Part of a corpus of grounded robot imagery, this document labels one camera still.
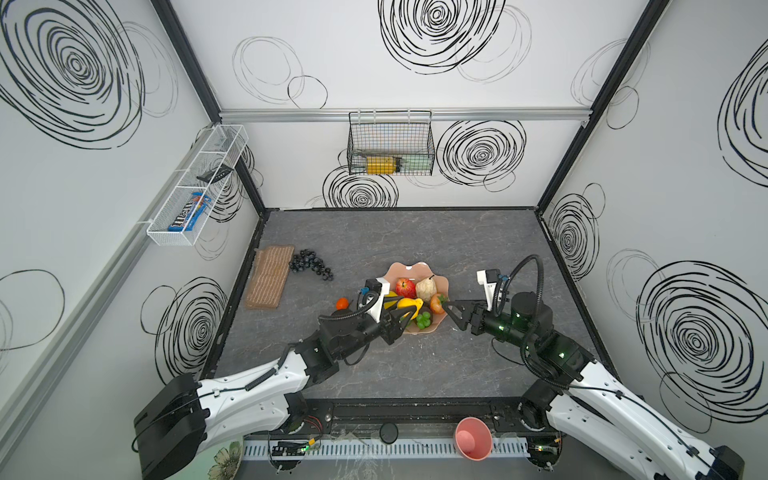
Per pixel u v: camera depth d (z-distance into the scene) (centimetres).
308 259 99
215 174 76
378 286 62
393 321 64
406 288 91
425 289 89
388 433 63
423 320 81
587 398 49
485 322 63
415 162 87
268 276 99
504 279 64
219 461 68
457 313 66
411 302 70
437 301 84
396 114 92
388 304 70
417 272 97
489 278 65
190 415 41
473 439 71
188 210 71
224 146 91
